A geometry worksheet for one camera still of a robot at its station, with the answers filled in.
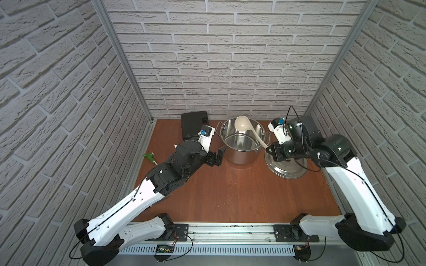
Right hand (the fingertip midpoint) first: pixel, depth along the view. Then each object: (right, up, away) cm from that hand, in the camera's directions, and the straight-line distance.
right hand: (270, 149), depth 64 cm
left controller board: (-44, -46, +8) cm, 64 cm away
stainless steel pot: (-6, -2, +42) cm, 43 cm away
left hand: (-23, +5, +1) cm, 23 cm away
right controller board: (+16, -45, +5) cm, 48 cm away
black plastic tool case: (-39, +14, +48) cm, 63 cm away
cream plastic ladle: (-9, +11, +15) cm, 21 cm away
